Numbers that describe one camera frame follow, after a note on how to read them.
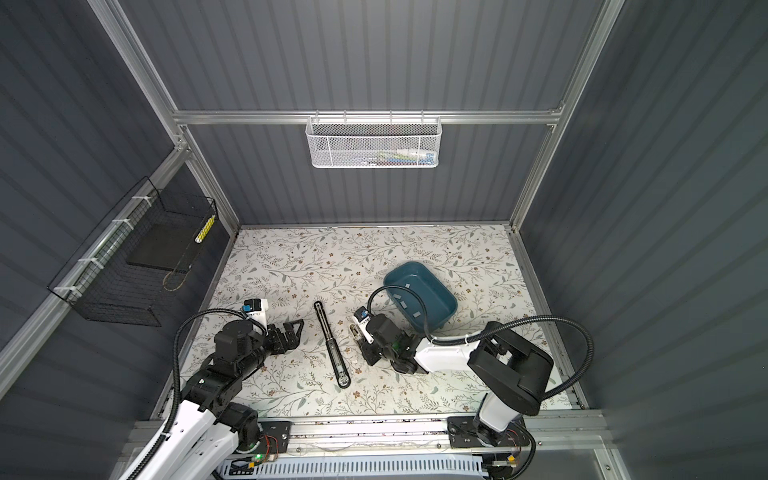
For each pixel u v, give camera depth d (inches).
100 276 25.4
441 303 37.9
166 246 31.1
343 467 29.8
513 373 17.7
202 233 31.7
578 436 29.2
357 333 35.0
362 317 30.1
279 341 27.1
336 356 33.6
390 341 26.6
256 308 27.0
